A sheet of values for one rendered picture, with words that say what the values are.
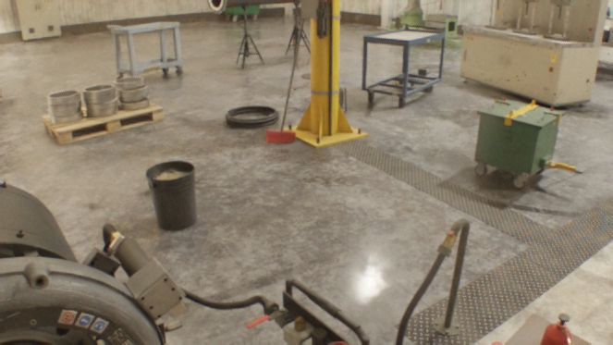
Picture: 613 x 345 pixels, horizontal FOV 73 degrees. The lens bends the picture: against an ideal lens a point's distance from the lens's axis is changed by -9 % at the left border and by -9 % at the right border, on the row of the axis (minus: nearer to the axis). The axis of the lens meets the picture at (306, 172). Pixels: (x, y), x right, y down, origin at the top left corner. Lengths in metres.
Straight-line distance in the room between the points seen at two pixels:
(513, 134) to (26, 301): 3.25
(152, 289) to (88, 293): 0.16
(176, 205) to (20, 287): 1.95
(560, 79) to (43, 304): 5.87
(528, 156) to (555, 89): 2.66
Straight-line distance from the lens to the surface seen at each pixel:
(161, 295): 1.18
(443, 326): 2.24
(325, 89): 4.31
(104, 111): 5.25
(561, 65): 6.13
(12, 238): 1.41
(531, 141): 3.56
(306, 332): 1.48
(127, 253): 1.31
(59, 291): 1.05
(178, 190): 2.84
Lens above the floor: 1.48
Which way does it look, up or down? 24 degrees down
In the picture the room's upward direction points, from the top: straight up
